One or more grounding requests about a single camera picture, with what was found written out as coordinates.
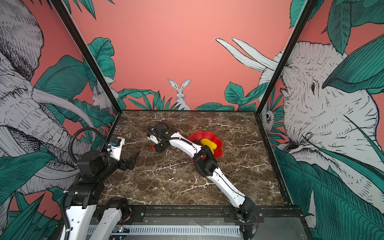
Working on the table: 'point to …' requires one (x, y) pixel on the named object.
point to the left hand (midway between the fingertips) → (128, 147)
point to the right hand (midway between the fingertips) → (155, 147)
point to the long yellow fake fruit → (211, 145)
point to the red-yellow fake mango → (152, 147)
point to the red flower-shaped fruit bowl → (199, 135)
